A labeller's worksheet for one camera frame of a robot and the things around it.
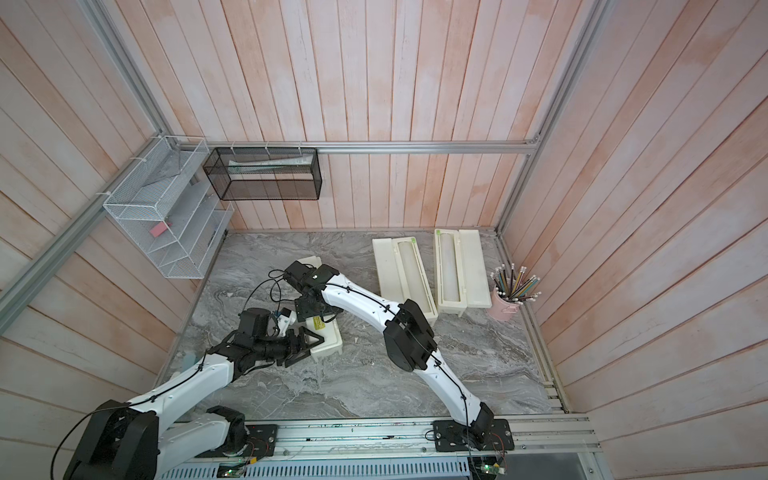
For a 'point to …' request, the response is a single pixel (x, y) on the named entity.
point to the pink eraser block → (158, 229)
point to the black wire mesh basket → (265, 173)
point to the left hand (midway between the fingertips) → (316, 350)
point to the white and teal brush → (187, 360)
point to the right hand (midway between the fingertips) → (315, 313)
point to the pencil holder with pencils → (510, 291)
